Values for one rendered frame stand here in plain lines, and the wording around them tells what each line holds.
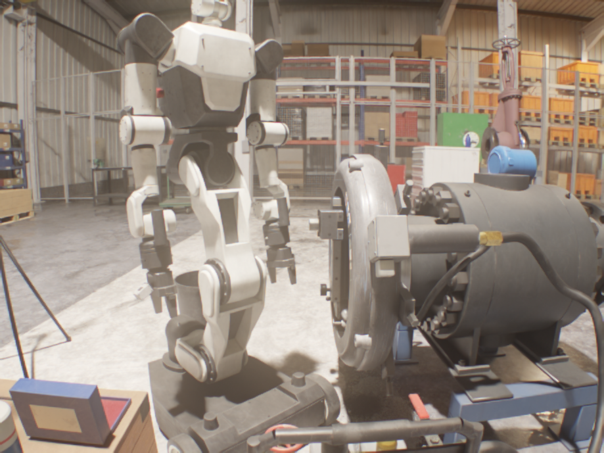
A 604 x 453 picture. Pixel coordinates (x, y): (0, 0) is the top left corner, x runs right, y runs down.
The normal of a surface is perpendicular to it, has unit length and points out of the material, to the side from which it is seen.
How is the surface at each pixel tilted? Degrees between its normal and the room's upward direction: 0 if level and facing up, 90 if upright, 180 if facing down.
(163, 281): 79
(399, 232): 68
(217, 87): 90
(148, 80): 90
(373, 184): 39
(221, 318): 99
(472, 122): 90
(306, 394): 45
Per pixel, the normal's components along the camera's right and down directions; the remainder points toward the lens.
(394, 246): 0.04, -0.22
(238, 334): -0.72, 0.12
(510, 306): 0.04, 0.47
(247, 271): 0.63, -0.29
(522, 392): 0.00, -0.99
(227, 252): 0.68, -0.06
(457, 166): -0.07, 0.17
